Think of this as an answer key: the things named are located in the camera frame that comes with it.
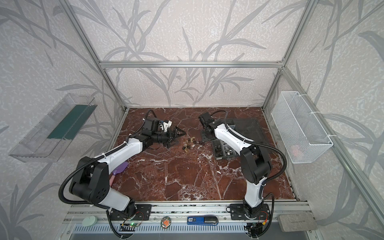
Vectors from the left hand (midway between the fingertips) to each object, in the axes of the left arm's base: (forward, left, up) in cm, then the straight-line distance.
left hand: (182, 137), depth 82 cm
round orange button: (-37, +6, -16) cm, 41 cm away
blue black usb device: (-37, -11, -12) cm, 41 cm away
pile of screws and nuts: (+7, -4, -17) cm, 19 cm away
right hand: (+7, -14, -8) cm, 17 cm away
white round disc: (-37, +43, -17) cm, 59 cm away
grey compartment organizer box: (0, -24, -14) cm, 28 cm away
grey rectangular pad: (-38, -55, -12) cm, 68 cm away
